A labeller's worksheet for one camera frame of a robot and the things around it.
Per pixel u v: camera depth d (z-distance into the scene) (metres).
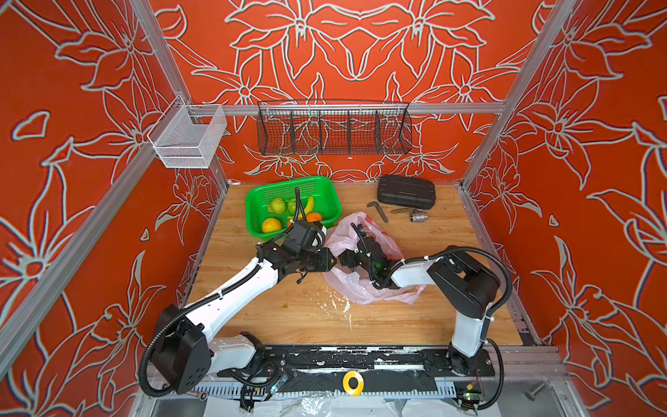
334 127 0.97
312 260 0.66
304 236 0.60
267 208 1.07
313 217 0.99
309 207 1.09
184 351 0.39
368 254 0.71
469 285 0.49
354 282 0.75
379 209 1.10
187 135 0.94
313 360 0.74
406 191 1.08
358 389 0.68
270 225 0.97
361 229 0.82
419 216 1.03
